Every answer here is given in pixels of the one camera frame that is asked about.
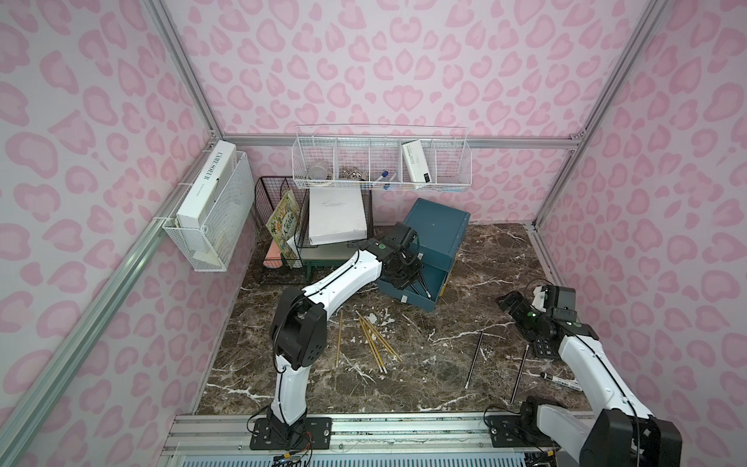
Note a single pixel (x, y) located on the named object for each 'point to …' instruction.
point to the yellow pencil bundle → (376, 341)
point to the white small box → (416, 161)
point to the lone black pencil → (519, 374)
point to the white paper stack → (336, 215)
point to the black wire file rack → (271, 266)
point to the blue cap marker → (383, 174)
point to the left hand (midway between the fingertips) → (427, 271)
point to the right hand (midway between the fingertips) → (504, 305)
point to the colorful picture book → (284, 224)
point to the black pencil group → (474, 361)
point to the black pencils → (423, 285)
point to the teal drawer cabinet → (442, 232)
